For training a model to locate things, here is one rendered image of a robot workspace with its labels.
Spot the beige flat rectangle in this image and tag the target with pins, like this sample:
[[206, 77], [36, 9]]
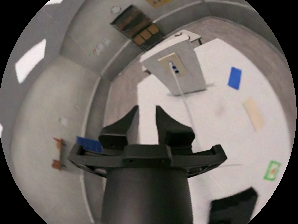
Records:
[[256, 113]]

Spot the beige wall plate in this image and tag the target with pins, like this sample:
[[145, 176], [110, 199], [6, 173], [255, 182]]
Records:
[[177, 62]]

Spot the blue rectangular block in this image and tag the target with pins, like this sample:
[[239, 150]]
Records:
[[236, 77]]

